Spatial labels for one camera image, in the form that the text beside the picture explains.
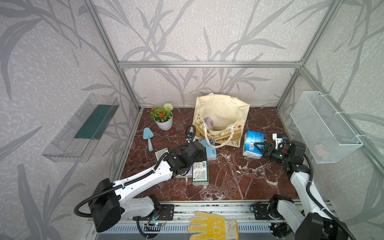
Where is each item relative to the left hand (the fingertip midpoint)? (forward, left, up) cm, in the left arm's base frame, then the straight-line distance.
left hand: (200, 151), depth 80 cm
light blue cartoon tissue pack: (+4, -7, -9) cm, 12 cm away
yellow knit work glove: (-33, -8, -14) cm, 36 cm away
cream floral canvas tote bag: (+27, -13, -5) cm, 30 cm away
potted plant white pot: (+25, +24, -1) cm, 35 cm away
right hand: (+2, -29, +3) cm, 30 cm away
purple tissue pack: (-9, +6, -11) cm, 15 cm away
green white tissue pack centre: (-9, 0, -9) cm, 13 cm away
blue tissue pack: (-1, -25, +5) cm, 26 cm away
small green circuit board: (-31, +20, -15) cm, 40 cm away
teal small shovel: (+21, +38, -16) cm, 46 cm away
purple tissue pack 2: (+23, -6, -3) cm, 24 cm away
